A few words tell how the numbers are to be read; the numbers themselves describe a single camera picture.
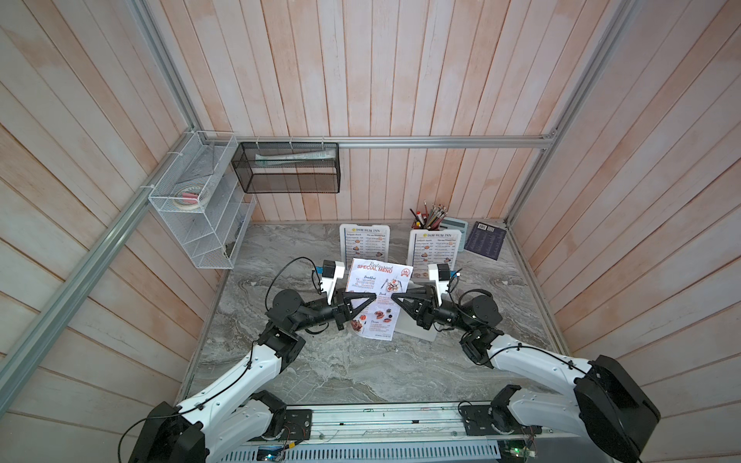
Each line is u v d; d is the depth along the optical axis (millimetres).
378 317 671
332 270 592
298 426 730
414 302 670
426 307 625
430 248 929
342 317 598
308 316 592
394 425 749
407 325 650
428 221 1042
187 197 728
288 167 1069
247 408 602
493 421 671
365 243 950
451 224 1154
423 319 626
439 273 610
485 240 1144
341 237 932
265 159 899
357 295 623
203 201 724
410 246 932
